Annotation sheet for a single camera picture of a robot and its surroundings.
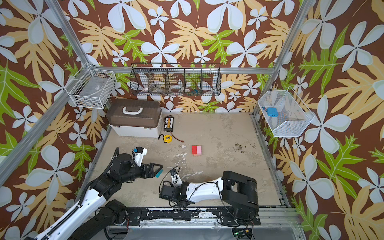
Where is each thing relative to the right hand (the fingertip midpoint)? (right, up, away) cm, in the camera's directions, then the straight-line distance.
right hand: (175, 187), depth 83 cm
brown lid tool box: (-26, +40, +7) cm, 48 cm away
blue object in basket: (+57, +43, +3) cm, 72 cm away
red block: (+11, +19, +14) cm, 26 cm away
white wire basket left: (-49, +57, +3) cm, 75 cm away
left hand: (-9, +15, -8) cm, 19 cm away
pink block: (+14, +20, +13) cm, 27 cm away
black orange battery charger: (-8, +36, +28) cm, 47 cm away
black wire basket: (-3, +66, +15) cm, 68 cm away
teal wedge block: (-6, +12, -13) cm, 19 cm away
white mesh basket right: (+63, +41, -6) cm, 76 cm away
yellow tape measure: (-7, +26, +21) cm, 35 cm away
